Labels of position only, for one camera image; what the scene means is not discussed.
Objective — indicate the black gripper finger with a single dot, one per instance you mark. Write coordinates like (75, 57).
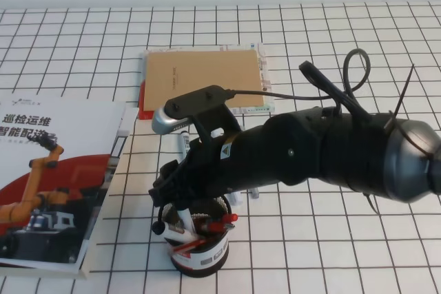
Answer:
(168, 178)
(169, 193)

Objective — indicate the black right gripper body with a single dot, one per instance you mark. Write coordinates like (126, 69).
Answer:
(286, 148)

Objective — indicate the white marker black cap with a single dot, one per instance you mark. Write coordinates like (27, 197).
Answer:
(187, 220)

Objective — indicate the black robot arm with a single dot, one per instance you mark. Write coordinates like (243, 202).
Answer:
(396, 159)

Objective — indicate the black mesh pen holder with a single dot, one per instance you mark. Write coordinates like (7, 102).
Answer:
(209, 257)

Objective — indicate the red pen in holder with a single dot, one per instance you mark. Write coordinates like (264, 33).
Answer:
(186, 246)

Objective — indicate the silver grey pen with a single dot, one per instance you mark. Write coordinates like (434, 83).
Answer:
(252, 193)

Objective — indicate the white marker with barcode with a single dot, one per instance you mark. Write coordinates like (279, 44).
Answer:
(183, 142)

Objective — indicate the white marker brown label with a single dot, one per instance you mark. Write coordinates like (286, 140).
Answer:
(170, 232)

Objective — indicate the red utility knife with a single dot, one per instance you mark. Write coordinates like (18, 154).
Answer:
(220, 225)

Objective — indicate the white paint marker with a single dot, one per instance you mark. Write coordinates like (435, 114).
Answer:
(235, 198)

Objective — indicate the white booklet under brochure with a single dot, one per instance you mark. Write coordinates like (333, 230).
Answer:
(103, 201)

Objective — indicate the brown kraft notebook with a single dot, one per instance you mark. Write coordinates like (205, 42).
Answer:
(171, 74)

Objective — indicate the robot brochure book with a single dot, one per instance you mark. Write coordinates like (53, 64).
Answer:
(44, 184)

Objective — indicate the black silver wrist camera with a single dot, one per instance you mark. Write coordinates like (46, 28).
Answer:
(205, 108)

